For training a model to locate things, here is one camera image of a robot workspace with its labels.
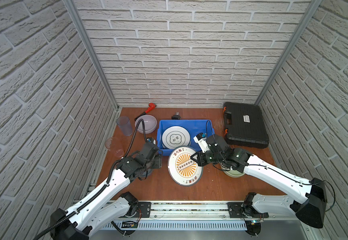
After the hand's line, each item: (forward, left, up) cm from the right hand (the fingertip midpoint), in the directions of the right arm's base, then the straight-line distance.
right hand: (192, 157), depth 72 cm
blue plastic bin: (+29, -7, -14) cm, 33 cm away
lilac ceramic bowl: (+36, +24, -16) cm, 47 cm away
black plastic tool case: (+25, -40, -11) cm, 49 cm away
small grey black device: (+43, +5, -18) cm, 47 cm away
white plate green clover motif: (+24, +6, -17) cm, 30 cm away
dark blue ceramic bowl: (-6, +22, +2) cm, 23 cm away
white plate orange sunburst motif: (-7, +2, -6) cm, 9 cm away
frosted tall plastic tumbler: (+37, +43, -14) cm, 58 cm away
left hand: (+4, +17, -5) cm, 18 cm away
